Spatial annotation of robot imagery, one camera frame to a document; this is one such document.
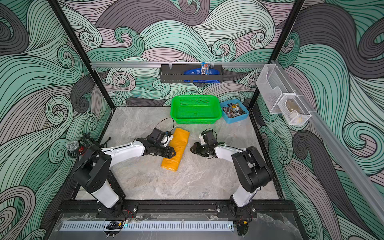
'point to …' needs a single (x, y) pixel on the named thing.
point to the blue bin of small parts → (233, 110)
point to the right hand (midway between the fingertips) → (194, 150)
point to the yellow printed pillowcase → (178, 142)
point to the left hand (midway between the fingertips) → (172, 150)
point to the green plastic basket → (196, 109)
